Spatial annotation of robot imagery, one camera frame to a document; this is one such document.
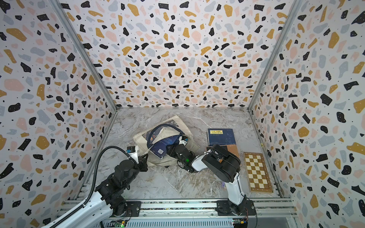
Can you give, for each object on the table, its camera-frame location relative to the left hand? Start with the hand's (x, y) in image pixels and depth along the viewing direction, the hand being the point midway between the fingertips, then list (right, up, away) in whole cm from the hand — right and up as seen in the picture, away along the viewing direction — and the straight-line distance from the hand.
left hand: (150, 154), depth 79 cm
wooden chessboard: (+62, -14, +4) cm, 64 cm away
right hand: (+8, +1, +13) cm, 15 cm away
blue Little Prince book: (+44, +8, +21) cm, 49 cm away
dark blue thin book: (+3, +1, +11) cm, 12 cm away
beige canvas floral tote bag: (-7, +7, +7) cm, 12 cm away
